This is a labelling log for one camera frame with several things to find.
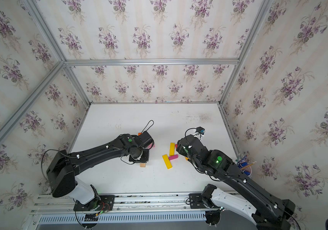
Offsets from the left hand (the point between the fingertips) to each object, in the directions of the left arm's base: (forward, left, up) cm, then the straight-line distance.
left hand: (147, 161), depth 79 cm
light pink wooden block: (+1, -4, +17) cm, 18 cm away
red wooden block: (+14, -18, -8) cm, 24 cm away
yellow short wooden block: (+12, -15, -8) cm, 20 cm away
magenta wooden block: (+6, -15, -8) cm, 17 cm away
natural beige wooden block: (-3, +2, +2) cm, 4 cm away
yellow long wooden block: (+3, -11, -8) cm, 15 cm away
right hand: (+2, -19, +15) cm, 24 cm away
